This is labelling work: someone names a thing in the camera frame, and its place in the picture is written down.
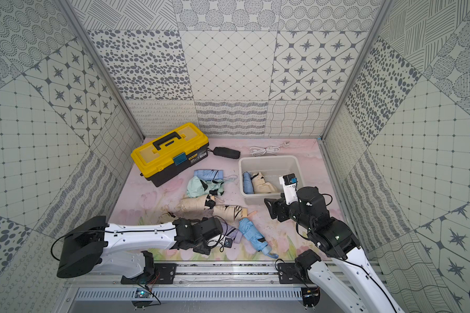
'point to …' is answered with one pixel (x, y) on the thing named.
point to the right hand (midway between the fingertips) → (274, 200)
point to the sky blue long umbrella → (256, 237)
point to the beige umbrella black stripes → (232, 213)
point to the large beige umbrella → (260, 186)
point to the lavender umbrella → (232, 231)
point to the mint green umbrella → (197, 187)
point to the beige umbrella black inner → (197, 203)
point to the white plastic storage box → (271, 167)
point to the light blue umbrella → (248, 185)
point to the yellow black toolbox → (172, 154)
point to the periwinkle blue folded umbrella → (208, 175)
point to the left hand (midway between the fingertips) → (214, 228)
